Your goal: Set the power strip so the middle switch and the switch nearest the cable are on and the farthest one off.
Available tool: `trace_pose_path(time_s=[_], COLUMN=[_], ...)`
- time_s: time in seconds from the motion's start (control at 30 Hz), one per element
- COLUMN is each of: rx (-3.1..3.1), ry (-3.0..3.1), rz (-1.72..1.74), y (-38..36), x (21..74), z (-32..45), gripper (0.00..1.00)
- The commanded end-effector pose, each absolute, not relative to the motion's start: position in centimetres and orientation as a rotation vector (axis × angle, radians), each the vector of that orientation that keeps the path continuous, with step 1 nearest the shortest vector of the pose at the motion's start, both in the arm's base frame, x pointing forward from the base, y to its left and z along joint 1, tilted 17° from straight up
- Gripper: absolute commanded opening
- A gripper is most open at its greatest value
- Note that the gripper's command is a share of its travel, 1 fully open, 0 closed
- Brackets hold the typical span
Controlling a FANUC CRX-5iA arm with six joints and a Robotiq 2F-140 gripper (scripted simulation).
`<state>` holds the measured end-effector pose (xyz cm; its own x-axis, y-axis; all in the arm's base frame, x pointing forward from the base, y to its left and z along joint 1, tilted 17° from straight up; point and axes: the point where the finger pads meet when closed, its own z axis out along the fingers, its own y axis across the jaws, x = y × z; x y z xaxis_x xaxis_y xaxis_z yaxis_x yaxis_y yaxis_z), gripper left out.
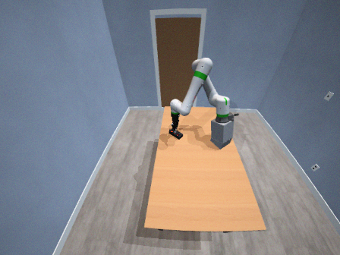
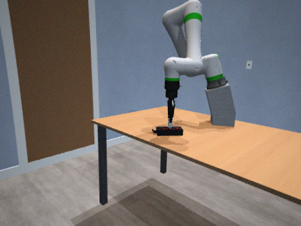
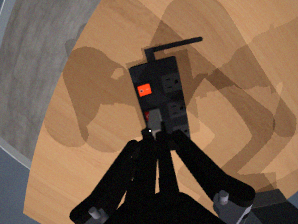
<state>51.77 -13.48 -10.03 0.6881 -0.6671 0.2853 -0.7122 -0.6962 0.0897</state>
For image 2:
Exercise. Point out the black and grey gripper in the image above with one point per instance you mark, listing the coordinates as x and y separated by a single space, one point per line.
171 94

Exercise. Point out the black power strip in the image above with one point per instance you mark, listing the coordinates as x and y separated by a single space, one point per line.
168 131

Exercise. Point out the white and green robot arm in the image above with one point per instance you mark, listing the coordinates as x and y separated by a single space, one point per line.
189 51

